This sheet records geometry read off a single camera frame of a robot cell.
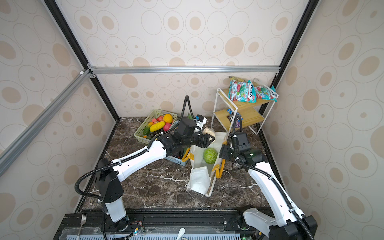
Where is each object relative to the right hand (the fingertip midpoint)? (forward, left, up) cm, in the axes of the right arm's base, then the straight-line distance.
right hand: (226, 151), depth 78 cm
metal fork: (-28, +73, -18) cm, 80 cm away
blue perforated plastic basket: (+3, +28, -15) cm, 31 cm away
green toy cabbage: (+5, +7, -11) cm, 14 cm away
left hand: (+3, +7, +9) cm, 12 cm away
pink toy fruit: (+30, +37, -13) cm, 49 cm away
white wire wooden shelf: (+37, -24, -7) cm, 44 cm away
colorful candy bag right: (+28, -22, +16) cm, 39 cm away
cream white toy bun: (+7, +9, +8) cm, 14 cm away
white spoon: (-33, +23, -18) cm, 44 cm away
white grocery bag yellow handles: (-11, +12, -5) cm, 17 cm away
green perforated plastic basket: (+44, +55, -16) cm, 72 cm away
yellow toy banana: (+29, +43, -11) cm, 53 cm away
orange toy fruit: (+36, +36, -10) cm, 52 cm away
